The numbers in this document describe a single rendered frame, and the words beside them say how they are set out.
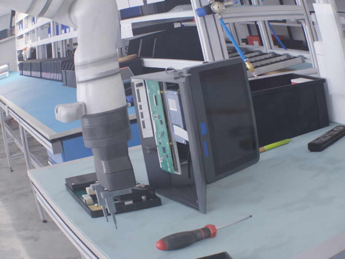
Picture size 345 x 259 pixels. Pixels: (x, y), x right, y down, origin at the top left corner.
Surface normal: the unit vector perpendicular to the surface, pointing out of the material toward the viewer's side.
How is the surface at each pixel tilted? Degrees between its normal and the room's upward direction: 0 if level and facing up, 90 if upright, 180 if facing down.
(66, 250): 0
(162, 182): 90
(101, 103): 90
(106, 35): 102
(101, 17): 107
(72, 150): 90
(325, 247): 9
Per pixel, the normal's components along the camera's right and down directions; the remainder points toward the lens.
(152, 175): -0.18, 0.20
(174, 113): -0.92, 0.22
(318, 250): -0.22, -0.97
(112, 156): 0.37, 0.29
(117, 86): 0.77, -0.15
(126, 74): 0.04, -0.77
